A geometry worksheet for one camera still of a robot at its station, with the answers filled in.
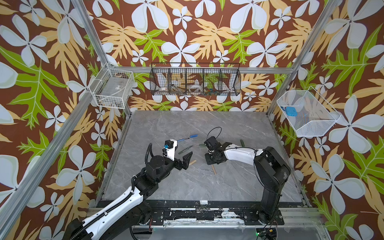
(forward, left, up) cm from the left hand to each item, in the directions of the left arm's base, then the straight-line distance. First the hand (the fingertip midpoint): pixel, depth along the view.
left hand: (184, 148), depth 73 cm
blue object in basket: (+24, -62, +3) cm, 67 cm away
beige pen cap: (+3, -4, -23) cm, 23 cm away
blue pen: (+21, +3, -23) cm, 31 cm away
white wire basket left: (+34, +43, +11) cm, 56 cm away
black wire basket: (+49, -7, +7) cm, 50 cm away
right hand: (+5, -14, -24) cm, 28 cm away
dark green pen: (+12, +1, -23) cm, 26 cm away
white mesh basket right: (+20, -69, +5) cm, 72 cm away
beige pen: (-2, -18, -23) cm, 29 cm away
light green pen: (+18, -39, -24) cm, 49 cm away
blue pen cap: (+25, -5, -24) cm, 35 cm away
